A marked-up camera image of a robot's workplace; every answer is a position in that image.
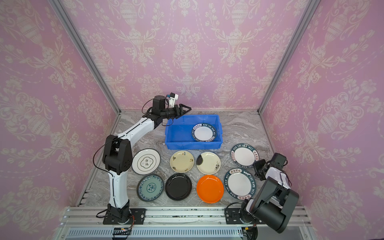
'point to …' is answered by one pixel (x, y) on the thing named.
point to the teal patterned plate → (150, 187)
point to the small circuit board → (121, 231)
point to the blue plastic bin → (178, 136)
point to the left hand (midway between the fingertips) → (189, 110)
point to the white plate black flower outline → (145, 161)
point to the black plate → (178, 186)
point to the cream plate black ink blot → (208, 163)
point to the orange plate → (210, 189)
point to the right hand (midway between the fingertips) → (255, 164)
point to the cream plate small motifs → (182, 161)
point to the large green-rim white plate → (240, 184)
